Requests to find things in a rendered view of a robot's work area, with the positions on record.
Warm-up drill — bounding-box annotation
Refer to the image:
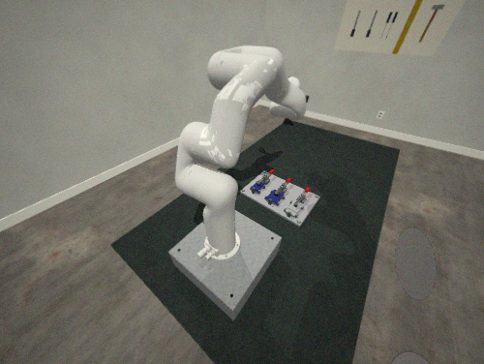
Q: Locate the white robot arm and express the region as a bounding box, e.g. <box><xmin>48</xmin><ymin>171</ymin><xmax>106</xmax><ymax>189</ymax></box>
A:
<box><xmin>175</xmin><ymin>45</ymin><xmax>307</xmax><ymax>260</ymax></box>

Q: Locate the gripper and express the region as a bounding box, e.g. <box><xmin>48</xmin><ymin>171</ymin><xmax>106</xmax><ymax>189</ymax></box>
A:
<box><xmin>283</xmin><ymin>96</ymin><xmax>309</xmax><ymax>126</ymax></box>

